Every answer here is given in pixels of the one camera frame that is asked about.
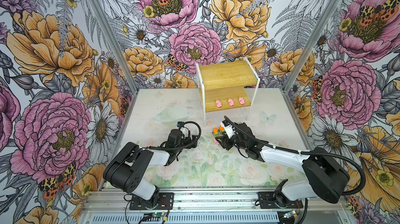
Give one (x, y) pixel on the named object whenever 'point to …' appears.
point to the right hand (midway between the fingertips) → (220, 139)
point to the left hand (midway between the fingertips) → (191, 140)
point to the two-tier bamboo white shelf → (222, 85)
